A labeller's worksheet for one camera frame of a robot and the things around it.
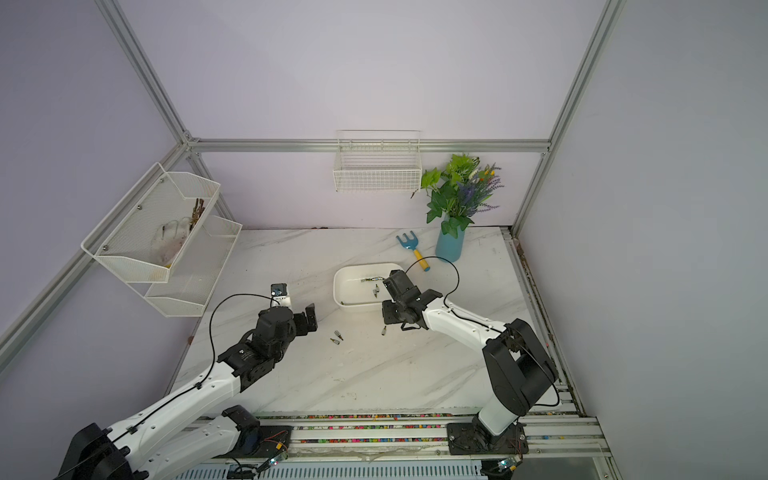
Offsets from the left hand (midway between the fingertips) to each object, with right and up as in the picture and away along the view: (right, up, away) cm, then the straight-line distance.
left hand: (297, 309), depth 83 cm
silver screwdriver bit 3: (+10, -11, +8) cm, 17 cm away
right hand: (+27, -3, +7) cm, 28 cm away
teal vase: (+48, +19, +27) cm, 58 cm away
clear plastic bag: (-33, +20, -5) cm, 38 cm away
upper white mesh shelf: (-37, +22, -6) cm, 44 cm away
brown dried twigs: (-27, +28, -1) cm, 39 cm away
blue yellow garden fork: (+35, +20, +32) cm, 52 cm away
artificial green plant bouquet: (+47, +34, +4) cm, 58 cm away
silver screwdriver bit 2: (+21, +3, +19) cm, 29 cm away
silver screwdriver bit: (+18, +7, +22) cm, 29 cm away
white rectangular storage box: (+15, +4, +19) cm, 25 cm away
